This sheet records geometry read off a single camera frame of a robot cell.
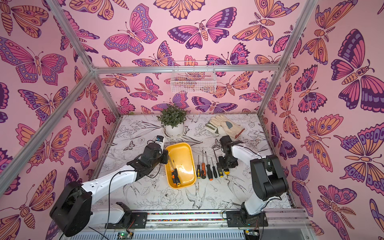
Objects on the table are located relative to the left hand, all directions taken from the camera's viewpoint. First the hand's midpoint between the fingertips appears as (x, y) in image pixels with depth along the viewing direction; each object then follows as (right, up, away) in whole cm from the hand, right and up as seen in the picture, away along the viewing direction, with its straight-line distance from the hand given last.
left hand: (169, 149), depth 87 cm
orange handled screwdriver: (+24, -14, 0) cm, 27 cm away
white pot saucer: (+7, +11, +22) cm, 26 cm away
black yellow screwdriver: (+17, -12, +2) cm, 21 cm away
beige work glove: (+41, +13, +22) cm, 48 cm away
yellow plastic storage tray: (+7, -3, +5) cm, 9 cm away
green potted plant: (+1, +20, +5) cm, 21 cm away
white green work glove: (+30, +13, +25) cm, 41 cm away
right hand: (+33, -11, +4) cm, 34 cm away
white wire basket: (+12, +46, +10) cm, 49 cm away
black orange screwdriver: (+20, -14, 0) cm, 24 cm away
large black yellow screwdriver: (+30, -13, +2) cm, 32 cm away
